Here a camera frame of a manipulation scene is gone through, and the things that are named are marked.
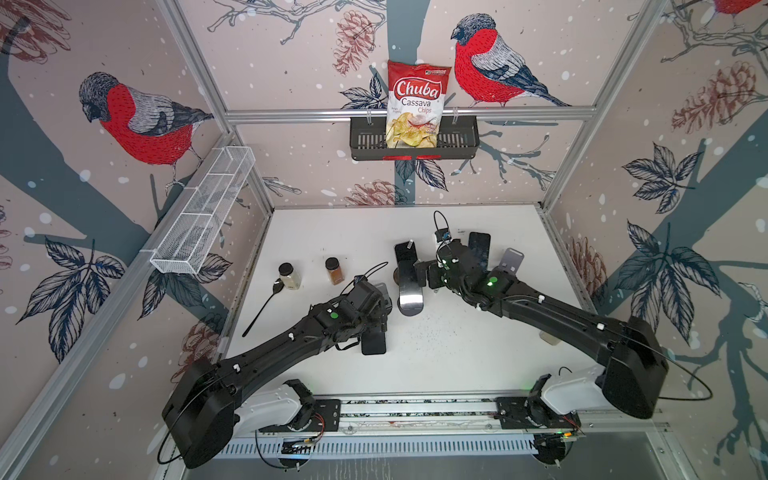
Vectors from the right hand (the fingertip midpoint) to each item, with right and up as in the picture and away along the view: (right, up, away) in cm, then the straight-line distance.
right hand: (424, 268), depth 82 cm
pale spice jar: (-42, -5, +11) cm, 43 cm away
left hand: (-13, -14, -1) cm, 19 cm away
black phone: (-14, -20, -2) cm, 25 cm away
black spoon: (-48, -8, +16) cm, 51 cm away
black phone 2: (+20, +6, +13) cm, 25 cm away
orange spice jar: (-28, -2, +11) cm, 30 cm away
